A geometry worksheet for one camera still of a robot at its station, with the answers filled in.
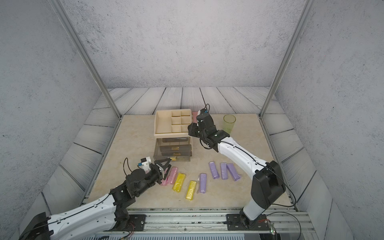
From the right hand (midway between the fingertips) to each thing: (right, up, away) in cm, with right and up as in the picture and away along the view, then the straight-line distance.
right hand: (190, 127), depth 81 cm
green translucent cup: (+25, +4, +17) cm, 31 cm away
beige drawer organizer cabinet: (-11, -3, +2) cm, 11 cm away
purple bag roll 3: (+27, -29, +5) cm, 39 cm away
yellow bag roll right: (+1, -35, +1) cm, 35 cm away
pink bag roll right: (-10, -28, +5) cm, 30 cm away
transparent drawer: (-8, -14, +5) cm, 16 cm away
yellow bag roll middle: (-6, -31, +3) cm, 32 cm away
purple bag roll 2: (+20, -26, +8) cm, 34 cm away
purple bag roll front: (+7, -31, +4) cm, 32 cm away
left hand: (-7, -18, -9) cm, 21 cm away
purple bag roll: (+14, -26, +7) cm, 30 cm away
